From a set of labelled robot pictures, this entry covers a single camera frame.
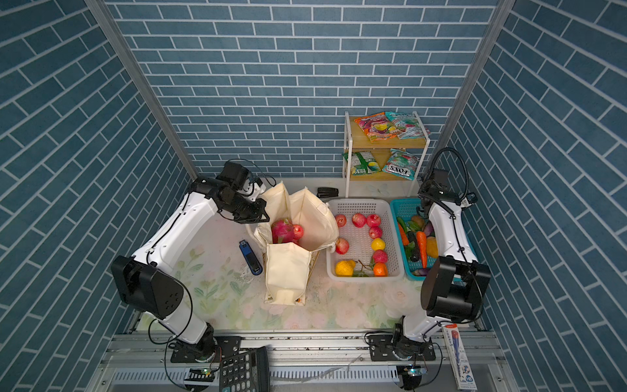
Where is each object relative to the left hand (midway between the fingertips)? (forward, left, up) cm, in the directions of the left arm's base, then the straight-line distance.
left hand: (270, 217), depth 80 cm
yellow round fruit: (-1, -39, -16) cm, 42 cm away
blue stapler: (-8, +7, -19) cm, 22 cm away
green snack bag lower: (+30, -35, -2) cm, 46 cm away
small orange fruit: (-12, -38, -15) cm, 42 cm away
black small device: (+32, -21, -23) cm, 45 cm away
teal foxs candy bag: (+30, -51, -2) cm, 59 cm away
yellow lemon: (-11, -25, -15) cm, 32 cm away
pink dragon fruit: (0, -3, -8) cm, 9 cm away
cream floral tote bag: (-16, -7, -3) cm, 18 cm away
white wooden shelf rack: (+26, -30, +12) cm, 42 cm away
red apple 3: (+10, -32, -15) cm, 37 cm away
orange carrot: (0, -56, -16) cm, 59 cm away
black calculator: (-40, +5, -19) cm, 45 cm away
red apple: (+4, -8, -16) cm, 18 cm away
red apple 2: (-2, -25, -16) cm, 30 cm away
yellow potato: (-2, -60, -17) cm, 62 cm away
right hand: (+5, -58, 0) cm, 58 cm away
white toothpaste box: (-39, -57, -19) cm, 72 cm away
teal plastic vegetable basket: (+15, -53, -14) cm, 57 cm away
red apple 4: (+10, -39, -16) cm, 43 cm away
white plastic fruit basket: (0, -36, -22) cm, 42 cm away
